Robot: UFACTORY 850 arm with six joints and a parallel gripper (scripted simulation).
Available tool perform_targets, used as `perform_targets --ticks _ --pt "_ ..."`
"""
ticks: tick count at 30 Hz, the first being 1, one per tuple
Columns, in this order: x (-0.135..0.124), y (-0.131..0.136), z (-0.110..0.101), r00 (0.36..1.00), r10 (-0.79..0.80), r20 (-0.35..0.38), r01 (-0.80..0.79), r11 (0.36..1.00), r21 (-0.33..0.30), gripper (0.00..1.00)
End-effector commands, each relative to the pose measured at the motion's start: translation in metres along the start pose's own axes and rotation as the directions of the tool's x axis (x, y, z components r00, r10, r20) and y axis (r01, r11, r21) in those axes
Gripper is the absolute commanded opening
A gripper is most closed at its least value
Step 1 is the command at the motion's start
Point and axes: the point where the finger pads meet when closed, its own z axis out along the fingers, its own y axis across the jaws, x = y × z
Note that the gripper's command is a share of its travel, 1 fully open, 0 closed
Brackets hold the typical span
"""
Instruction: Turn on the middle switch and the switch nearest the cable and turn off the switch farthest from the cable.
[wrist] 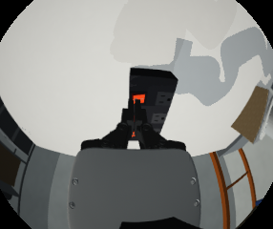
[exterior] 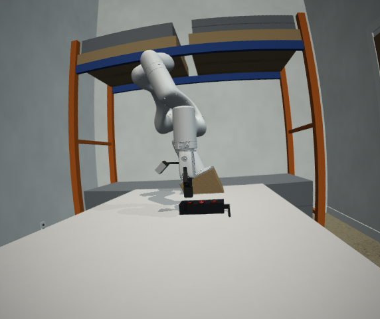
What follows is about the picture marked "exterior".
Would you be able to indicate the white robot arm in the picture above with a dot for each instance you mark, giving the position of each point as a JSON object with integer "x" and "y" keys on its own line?
{"x": 187, "y": 123}

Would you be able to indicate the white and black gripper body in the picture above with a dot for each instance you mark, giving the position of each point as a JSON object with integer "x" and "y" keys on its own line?
{"x": 187, "y": 159}

